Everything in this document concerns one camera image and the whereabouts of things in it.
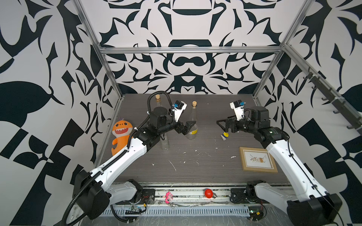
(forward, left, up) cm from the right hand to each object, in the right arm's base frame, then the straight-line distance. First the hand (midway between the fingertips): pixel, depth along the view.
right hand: (223, 117), depth 74 cm
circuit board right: (-39, -15, -28) cm, 50 cm away
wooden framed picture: (-13, -24, -26) cm, 38 cm away
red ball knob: (-31, +8, -23) cm, 39 cm away
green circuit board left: (-38, +44, -21) cm, 62 cm away
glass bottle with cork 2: (-4, +32, -22) cm, 39 cm away
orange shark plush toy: (+3, +59, -16) cm, 61 cm away
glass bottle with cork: (+9, +34, +6) cm, 35 cm away
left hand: (0, +19, +4) cm, 19 cm away
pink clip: (-32, +29, -25) cm, 50 cm away
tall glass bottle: (+3, +14, -23) cm, 27 cm away
